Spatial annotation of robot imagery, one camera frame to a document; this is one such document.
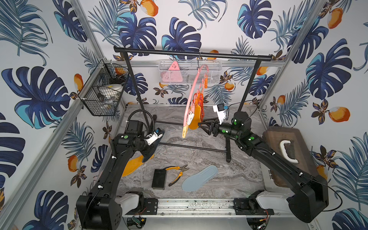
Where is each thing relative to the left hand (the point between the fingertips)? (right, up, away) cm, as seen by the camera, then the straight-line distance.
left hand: (149, 143), depth 78 cm
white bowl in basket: (-22, +29, +1) cm, 36 cm away
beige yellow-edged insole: (-13, -15, +12) cm, 23 cm away
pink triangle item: (+12, +41, +11) cm, 45 cm away
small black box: (+5, -20, +1) cm, 21 cm away
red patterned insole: (+27, +23, -4) cm, 35 cm away
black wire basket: (-35, +44, +17) cm, 58 cm away
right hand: (+28, +12, -8) cm, 31 cm away
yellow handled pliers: (+19, -17, +9) cm, 26 cm away
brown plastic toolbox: (+75, +1, -2) cm, 76 cm away
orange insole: (+26, +14, +1) cm, 30 cm away
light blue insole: (+26, -23, +6) cm, 35 cm away
